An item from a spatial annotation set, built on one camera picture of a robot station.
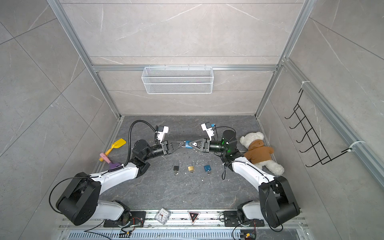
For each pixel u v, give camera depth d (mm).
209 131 697
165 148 656
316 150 624
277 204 415
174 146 694
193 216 744
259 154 872
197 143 711
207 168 904
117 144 1013
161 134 697
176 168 906
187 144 700
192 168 922
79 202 421
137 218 729
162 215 730
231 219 729
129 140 637
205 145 658
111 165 916
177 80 1005
